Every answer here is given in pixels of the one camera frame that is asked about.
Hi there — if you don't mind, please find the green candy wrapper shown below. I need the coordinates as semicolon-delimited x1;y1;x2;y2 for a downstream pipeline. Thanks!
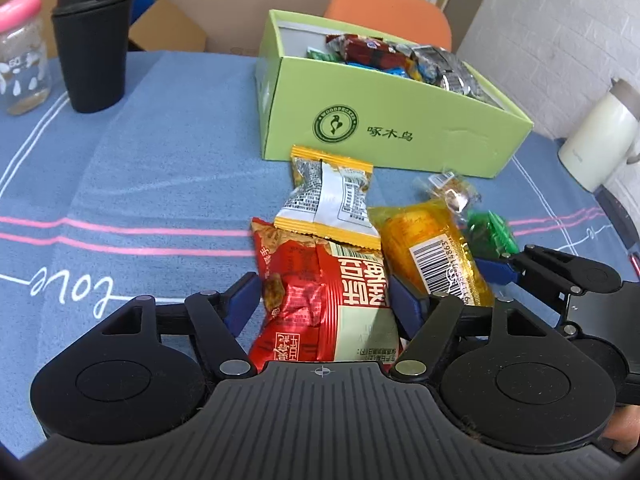
464;210;520;260

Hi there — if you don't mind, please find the white yellow-edged snack packet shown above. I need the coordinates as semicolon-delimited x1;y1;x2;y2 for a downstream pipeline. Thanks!
273;145;381;250

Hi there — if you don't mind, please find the red black object at table edge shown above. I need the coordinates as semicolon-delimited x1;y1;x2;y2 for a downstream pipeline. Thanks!
629;254;640;280

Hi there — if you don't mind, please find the person's right hand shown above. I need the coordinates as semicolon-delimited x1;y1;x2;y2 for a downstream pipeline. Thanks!
603;405;640;455

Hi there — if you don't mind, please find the white thermal jug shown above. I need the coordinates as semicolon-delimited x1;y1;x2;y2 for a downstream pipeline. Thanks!
559;79;639;193

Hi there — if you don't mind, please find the orange chair back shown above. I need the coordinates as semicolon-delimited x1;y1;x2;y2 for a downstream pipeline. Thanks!
323;0;452;50

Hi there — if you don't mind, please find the pink-lidded glass jar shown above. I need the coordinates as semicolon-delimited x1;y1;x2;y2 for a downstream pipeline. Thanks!
1;0;52;116

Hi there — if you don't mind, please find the dark red small snack packet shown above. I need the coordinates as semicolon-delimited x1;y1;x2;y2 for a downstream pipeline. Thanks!
326;34;408;70

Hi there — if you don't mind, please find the clear small candy wrapper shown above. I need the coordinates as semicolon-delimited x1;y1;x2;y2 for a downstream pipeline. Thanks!
414;170;482;214

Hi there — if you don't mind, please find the silver foil snack packet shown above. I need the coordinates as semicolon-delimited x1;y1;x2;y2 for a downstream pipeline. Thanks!
399;46;502;108

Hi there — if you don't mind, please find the green cardboard snack box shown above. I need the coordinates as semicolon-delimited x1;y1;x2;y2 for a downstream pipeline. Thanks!
255;10;533;178

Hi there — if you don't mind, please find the black travel tumbler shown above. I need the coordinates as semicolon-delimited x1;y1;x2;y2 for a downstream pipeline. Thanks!
51;0;132;114

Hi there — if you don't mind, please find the blue patterned tablecloth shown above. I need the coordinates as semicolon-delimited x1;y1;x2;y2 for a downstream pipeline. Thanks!
0;49;640;460

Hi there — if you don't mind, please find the yellow transparent cake packet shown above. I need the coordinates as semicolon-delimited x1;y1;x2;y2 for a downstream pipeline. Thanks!
368;198;495;308

